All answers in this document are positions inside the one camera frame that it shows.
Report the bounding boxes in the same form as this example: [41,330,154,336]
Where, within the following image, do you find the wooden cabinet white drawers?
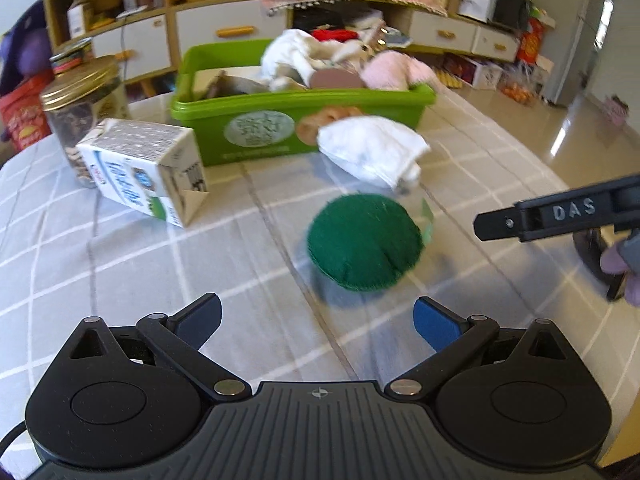
[43,0,291,82]

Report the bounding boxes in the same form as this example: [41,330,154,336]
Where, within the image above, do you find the purple plush toy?
[1,0,52,96]

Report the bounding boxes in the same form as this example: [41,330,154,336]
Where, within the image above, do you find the white rabbit plush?
[260,29,375,91]

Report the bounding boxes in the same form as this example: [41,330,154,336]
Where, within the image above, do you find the green felt cushion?
[307,194,423,292]

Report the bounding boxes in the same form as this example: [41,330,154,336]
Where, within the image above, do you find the pink plush toy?
[360,50,445,93]

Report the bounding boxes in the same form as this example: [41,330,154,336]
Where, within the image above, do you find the green plastic bin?
[170,39,436,167]

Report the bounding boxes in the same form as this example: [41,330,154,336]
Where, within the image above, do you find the white cloth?
[317,116,432,190]

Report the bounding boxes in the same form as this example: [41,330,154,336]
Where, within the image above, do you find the small metal can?
[50,38,94,77]

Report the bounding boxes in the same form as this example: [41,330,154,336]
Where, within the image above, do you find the red gift bucket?
[1,70,54,152]

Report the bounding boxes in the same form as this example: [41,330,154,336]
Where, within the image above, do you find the glass jar gold lid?
[40,55,130,188]

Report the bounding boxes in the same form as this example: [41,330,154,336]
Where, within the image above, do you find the gloved right hand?
[600,231,640,307]

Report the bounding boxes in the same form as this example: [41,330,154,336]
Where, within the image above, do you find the low white drawer cabinet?
[385,6,520,63]

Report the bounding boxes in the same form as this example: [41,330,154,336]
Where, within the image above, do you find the white blue milk carton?
[77,118,208,228]

